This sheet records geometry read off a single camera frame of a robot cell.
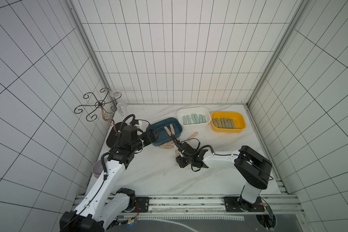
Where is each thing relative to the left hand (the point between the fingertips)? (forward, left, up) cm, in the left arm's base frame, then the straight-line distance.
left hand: (154, 136), depth 78 cm
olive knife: (+24, -42, -18) cm, 51 cm away
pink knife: (+4, -6, -19) cm, 20 cm away
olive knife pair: (+24, -53, -18) cm, 61 cm away
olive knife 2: (+24, -44, -19) cm, 54 cm away
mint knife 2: (+28, -28, -19) cm, 44 cm away
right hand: (-1, -15, -19) cm, 24 cm away
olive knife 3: (+23, -48, -19) cm, 56 cm away
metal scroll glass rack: (+14, +29, +12) cm, 34 cm away
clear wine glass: (+19, +22, +2) cm, 30 cm away
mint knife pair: (+26, -22, -20) cm, 40 cm away
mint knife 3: (+28, -31, -19) cm, 46 cm away
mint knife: (+24, -19, -18) cm, 36 cm away
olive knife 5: (+23, -55, -18) cm, 63 cm away
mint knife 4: (+28, -34, -19) cm, 48 cm away
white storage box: (+19, -32, -20) cm, 42 cm away
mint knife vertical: (+28, -26, -19) cm, 42 cm away
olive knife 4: (+24, -50, -18) cm, 59 cm away
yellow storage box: (+27, -58, -15) cm, 66 cm away
